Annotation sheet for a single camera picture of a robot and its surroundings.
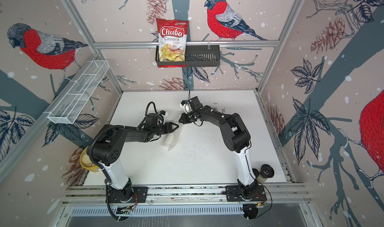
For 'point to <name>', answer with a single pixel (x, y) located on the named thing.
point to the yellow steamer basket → (85, 161)
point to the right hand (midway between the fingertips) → (179, 120)
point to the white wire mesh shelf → (67, 109)
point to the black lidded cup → (266, 171)
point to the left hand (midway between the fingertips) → (178, 125)
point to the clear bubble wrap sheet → (169, 140)
